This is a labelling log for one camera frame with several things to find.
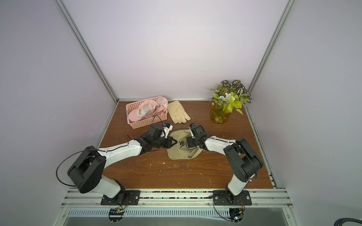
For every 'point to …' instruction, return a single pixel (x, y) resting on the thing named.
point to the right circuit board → (235, 215)
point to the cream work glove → (177, 112)
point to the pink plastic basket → (146, 121)
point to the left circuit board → (116, 214)
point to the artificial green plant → (228, 96)
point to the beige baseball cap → (179, 150)
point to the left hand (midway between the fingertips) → (178, 142)
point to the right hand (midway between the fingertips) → (191, 137)
